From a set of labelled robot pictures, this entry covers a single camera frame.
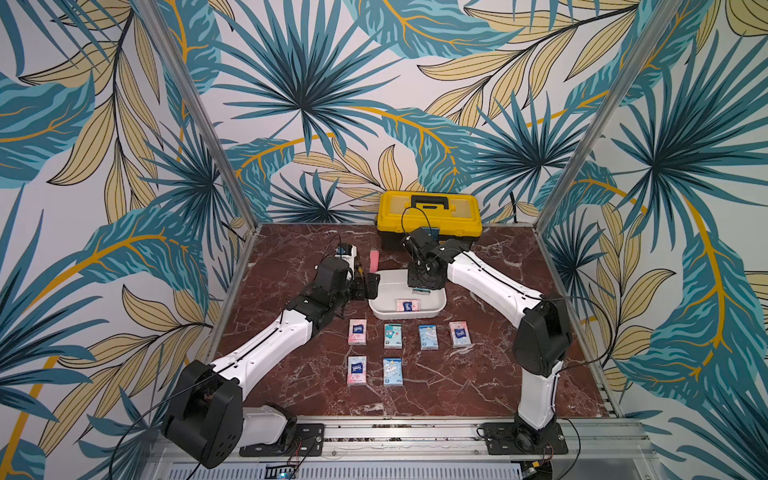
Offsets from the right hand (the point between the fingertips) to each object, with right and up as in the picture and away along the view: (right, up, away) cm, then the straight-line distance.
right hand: (418, 279), depth 89 cm
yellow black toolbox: (+15, +21, +12) cm, 28 cm away
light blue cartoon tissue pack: (-8, -25, -7) cm, 27 cm away
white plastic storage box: (-6, -7, +7) cm, 11 cm away
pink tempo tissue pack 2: (+13, -17, +1) cm, 21 cm away
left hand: (-16, 0, -6) cm, 17 cm away
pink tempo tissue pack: (-18, -16, 0) cm, 24 cm away
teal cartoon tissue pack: (-7, -17, 0) cm, 18 cm away
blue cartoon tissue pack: (+3, -17, 0) cm, 17 cm away
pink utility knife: (-14, +5, +20) cm, 25 cm away
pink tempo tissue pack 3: (-17, -25, -7) cm, 31 cm away
